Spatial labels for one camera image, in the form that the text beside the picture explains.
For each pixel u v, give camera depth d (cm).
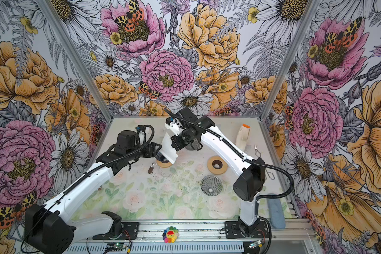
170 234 72
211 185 85
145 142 66
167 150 78
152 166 86
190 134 55
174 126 70
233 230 73
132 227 75
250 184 51
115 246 71
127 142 60
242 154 48
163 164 85
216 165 97
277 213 77
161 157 85
